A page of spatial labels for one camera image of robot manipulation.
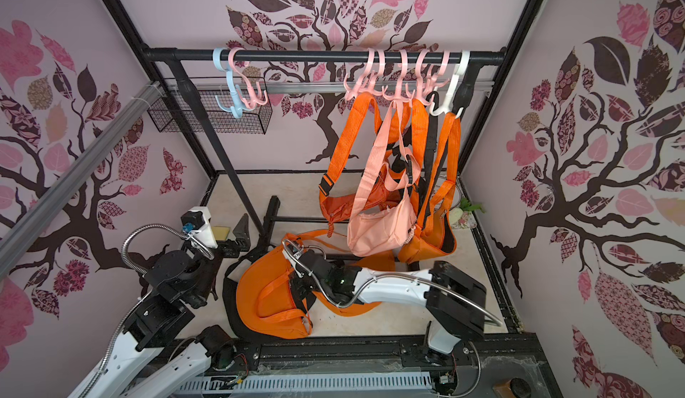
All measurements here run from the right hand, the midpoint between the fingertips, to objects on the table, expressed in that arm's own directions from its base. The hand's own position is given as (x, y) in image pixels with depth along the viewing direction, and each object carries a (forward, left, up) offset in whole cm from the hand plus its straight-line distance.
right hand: (287, 274), depth 76 cm
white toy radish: (+27, -60, -10) cm, 67 cm away
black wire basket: (+54, +47, +21) cm, 75 cm away
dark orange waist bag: (+23, -15, +7) cm, 29 cm away
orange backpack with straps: (-3, +8, -7) cm, 12 cm away
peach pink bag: (+6, -27, +17) cm, 33 cm away
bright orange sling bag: (+11, -45, +1) cm, 47 cm away
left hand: (+5, +11, +20) cm, 24 cm away
